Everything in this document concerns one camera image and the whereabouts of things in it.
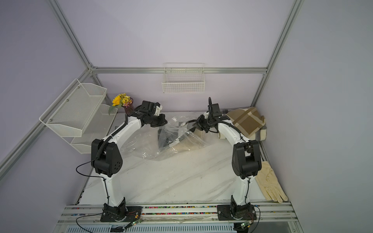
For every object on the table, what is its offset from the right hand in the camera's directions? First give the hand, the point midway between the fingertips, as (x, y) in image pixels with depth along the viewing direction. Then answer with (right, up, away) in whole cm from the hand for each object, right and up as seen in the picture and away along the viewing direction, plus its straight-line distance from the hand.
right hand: (194, 126), depth 91 cm
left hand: (-18, +2, +2) cm, 18 cm away
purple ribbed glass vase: (-46, +12, +10) cm, 48 cm away
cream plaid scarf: (+48, -7, +10) cm, 49 cm away
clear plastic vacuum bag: (-35, -12, +6) cm, 37 cm away
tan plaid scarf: (+39, +4, +12) cm, 41 cm away
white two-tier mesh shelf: (-64, +6, -13) cm, 65 cm away
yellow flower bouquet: (-48, +17, +3) cm, 51 cm away
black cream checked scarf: (-15, -8, -3) cm, 17 cm away
